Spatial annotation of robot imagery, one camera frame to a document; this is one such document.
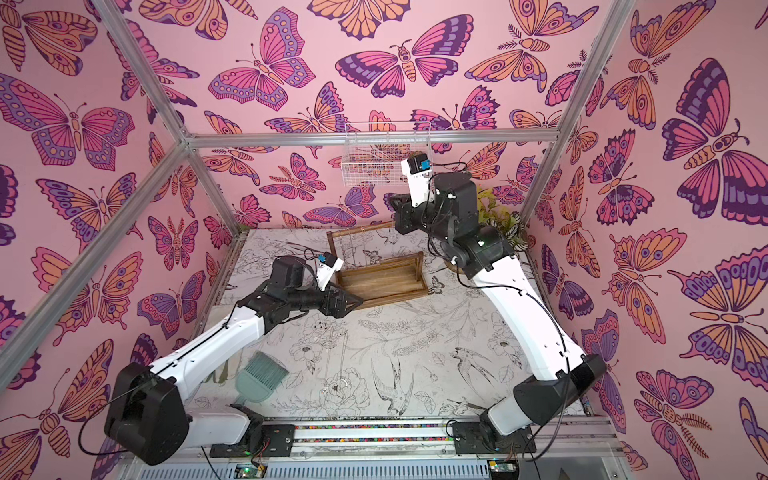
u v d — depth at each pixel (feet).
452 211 1.59
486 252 1.49
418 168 1.74
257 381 2.73
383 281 3.46
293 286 2.13
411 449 2.39
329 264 2.35
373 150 3.18
